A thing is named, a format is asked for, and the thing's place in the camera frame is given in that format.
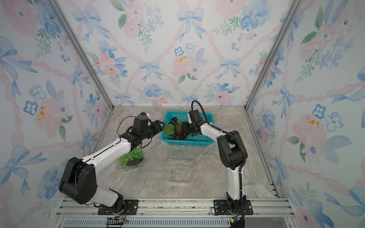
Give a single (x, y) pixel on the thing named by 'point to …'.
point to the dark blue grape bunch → (174, 121)
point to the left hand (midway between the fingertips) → (163, 124)
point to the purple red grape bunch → (178, 134)
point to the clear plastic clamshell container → (132, 164)
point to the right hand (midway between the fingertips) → (184, 125)
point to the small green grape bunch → (179, 123)
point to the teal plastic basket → (199, 140)
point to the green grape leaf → (169, 129)
